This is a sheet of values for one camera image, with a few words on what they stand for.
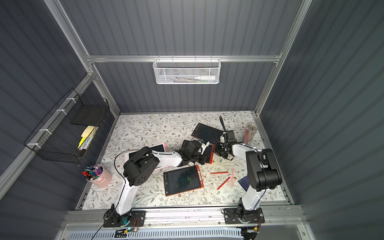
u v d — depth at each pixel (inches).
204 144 34.0
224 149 31.0
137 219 28.6
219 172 35.1
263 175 18.7
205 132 41.4
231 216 29.0
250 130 34.1
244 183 33.3
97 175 30.3
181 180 34.0
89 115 32.0
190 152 30.4
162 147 39.3
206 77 35.6
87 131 29.5
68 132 28.8
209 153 37.9
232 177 34.3
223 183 33.3
